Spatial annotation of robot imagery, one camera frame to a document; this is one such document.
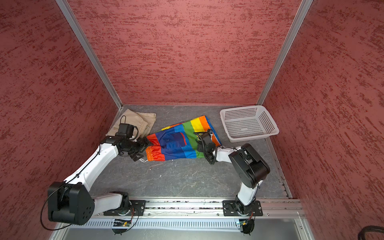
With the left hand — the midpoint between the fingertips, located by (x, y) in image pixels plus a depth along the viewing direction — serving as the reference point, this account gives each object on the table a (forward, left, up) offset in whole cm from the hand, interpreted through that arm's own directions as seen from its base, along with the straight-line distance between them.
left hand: (149, 151), depth 82 cm
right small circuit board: (-31, -51, -13) cm, 61 cm away
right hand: (+9, -30, -11) cm, 34 cm away
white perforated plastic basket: (+30, -66, -11) cm, 73 cm away
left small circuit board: (-32, +11, -14) cm, 37 cm away
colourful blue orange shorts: (+11, -16, -7) cm, 21 cm away
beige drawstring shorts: (+27, +11, -6) cm, 29 cm away
